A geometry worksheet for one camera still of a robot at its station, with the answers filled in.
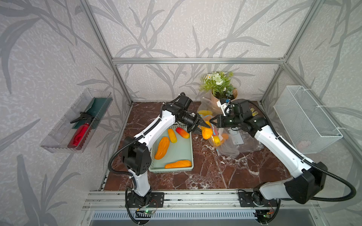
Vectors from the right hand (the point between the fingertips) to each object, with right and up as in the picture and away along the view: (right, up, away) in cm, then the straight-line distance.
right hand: (209, 120), depth 75 cm
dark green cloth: (-57, +4, -7) cm, 58 cm away
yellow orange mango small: (-22, -12, +20) cm, 33 cm away
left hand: (-1, -4, -4) cm, 6 cm away
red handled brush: (-57, -6, -16) cm, 59 cm away
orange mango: (-2, -6, -5) cm, 8 cm away
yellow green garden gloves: (+42, +3, +39) cm, 58 cm away
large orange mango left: (-28, -18, +14) cm, 36 cm away
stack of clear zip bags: (+21, -16, +21) cm, 34 cm away
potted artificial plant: (+9, +23, +17) cm, 30 cm away
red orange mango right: (-15, -10, +22) cm, 29 cm away
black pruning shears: (-60, +3, -9) cm, 61 cm away
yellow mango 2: (+1, +4, +24) cm, 25 cm away
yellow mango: (+5, -12, +6) cm, 15 cm away
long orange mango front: (-17, -26, +6) cm, 32 cm away
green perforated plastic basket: (-16, -20, +16) cm, 30 cm away
